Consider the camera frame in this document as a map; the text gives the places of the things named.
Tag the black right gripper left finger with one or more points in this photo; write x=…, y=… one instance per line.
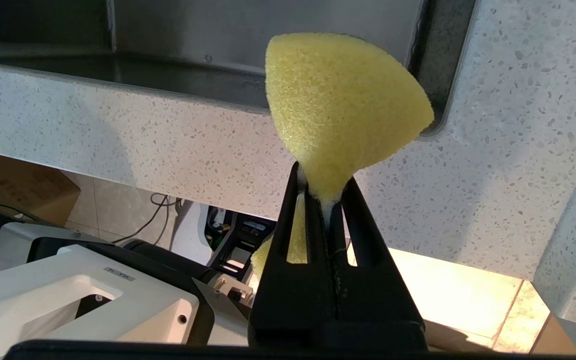
x=293, y=310

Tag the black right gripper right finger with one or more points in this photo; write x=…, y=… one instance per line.
x=378, y=310

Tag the yellow green sponge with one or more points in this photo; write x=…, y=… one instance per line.
x=338, y=100

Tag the stainless steel sink basin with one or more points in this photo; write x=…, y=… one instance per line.
x=193, y=30

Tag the brown cardboard box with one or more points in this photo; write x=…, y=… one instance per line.
x=18, y=185

